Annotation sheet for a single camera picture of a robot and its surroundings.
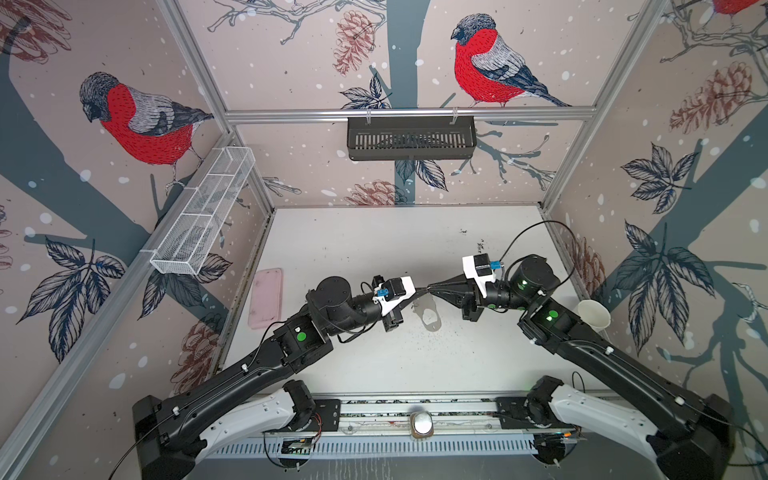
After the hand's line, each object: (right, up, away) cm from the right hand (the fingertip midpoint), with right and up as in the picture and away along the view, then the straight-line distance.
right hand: (426, 294), depth 59 cm
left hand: (-1, +1, -2) cm, 3 cm away
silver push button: (0, -29, +4) cm, 29 cm away
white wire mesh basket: (-59, +28, +28) cm, 71 cm away
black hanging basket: (0, +47, +46) cm, 66 cm away
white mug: (+51, -11, +24) cm, 58 cm away
